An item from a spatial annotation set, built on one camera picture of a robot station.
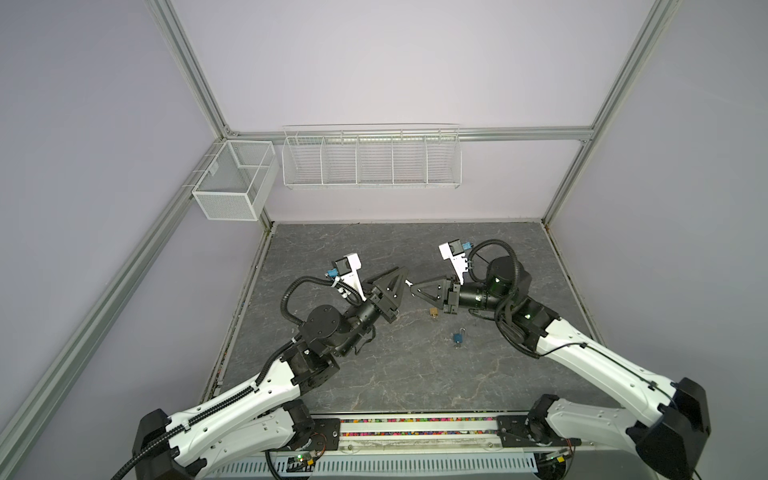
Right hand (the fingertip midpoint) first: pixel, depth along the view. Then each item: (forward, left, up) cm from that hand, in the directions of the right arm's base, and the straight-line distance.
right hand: (411, 293), depth 62 cm
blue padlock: (+4, -15, -33) cm, 37 cm away
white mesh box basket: (+51, +58, -8) cm, 78 cm away
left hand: (+1, +1, +4) cm, 5 cm away
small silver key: (+2, +1, +1) cm, 2 cm away
